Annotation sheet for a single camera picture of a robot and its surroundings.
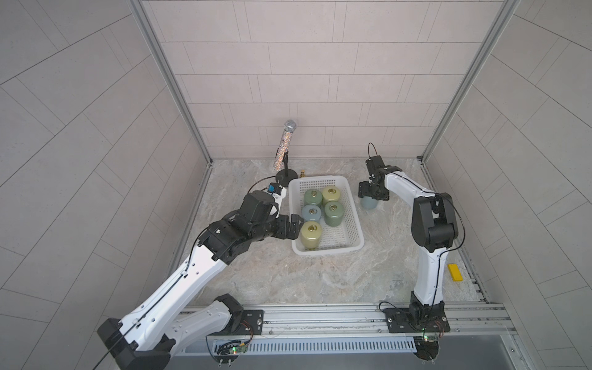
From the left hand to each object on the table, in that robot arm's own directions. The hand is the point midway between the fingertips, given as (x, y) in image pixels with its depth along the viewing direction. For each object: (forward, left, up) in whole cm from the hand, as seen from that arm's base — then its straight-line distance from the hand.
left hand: (296, 218), depth 69 cm
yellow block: (-9, -56, -22) cm, 61 cm away
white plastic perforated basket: (+4, -19, -22) cm, 30 cm away
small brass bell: (+36, -1, -21) cm, 42 cm away
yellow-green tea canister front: (+3, -5, -16) cm, 17 cm away
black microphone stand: (+35, +8, -21) cm, 42 cm away
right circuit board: (-30, -39, -24) cm, 55 cm away
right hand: (+26, -31, -20) cm, 45 cm away
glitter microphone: (+37, +4, +6) cm, 38 cm away
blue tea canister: (+11, -5, -14) cm, 18 cm away
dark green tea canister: (+11, -13, -14) cm, 23 cm away
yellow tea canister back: (+20, -13, -15) cm, 28 cm away
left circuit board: (-31, +19, -22) cm, 43 cm away
